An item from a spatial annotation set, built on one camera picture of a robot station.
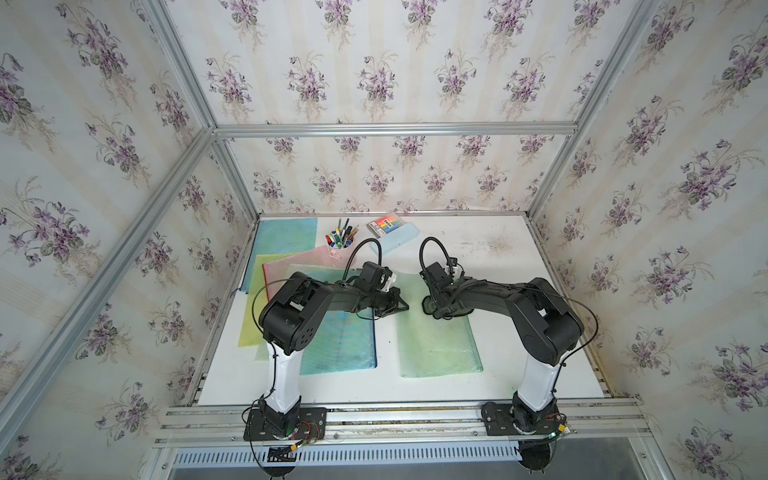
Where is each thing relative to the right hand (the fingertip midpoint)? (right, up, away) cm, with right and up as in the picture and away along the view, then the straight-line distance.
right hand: (451, 293), depth 98 cm
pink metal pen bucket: (-37, +17, -1) cm, 41 cm away
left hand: (-15, -4, -5) cm, 16 cm away
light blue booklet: (-21, +17, +13) cm, 30 cm away
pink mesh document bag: (-61, +6, +6) cm, 62 cm away
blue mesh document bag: (-62, +19, +14) cm, 66 cm away
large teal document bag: (-34, -12, -10) cm, 38 cm away
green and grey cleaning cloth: (-8, -3, -5) cm, 11 cm away
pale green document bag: (-9, -13, -12) cm, 20 cm away
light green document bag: (-43, +6, +5) cm, 43 cm away
